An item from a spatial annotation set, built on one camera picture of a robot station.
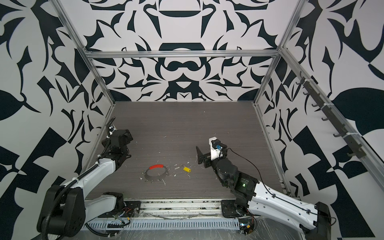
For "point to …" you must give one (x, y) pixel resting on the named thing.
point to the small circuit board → (246, 226)
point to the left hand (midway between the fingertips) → (116, 132)
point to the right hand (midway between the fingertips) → (206, 144)
